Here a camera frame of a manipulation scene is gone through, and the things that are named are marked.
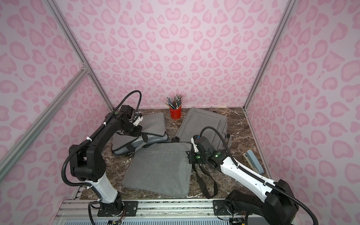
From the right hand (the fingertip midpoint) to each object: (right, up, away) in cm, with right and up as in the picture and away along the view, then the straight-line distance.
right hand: (188, 156), depth 80 cm
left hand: (-31, +13, +10) cm, 35 cm away
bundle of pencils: (-8, +33, +23) cm, 41 cm away
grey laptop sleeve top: (-23, +14, +15) cm, 31 cm away
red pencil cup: (-9, +25, +30) cm, 40 cm away
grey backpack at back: (+7, +20, +25) cm, 33 cm away
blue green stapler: (+39, -5, +4) cm, 39 cm away
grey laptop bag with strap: (-14, -7, 0) cm, 16 cm away
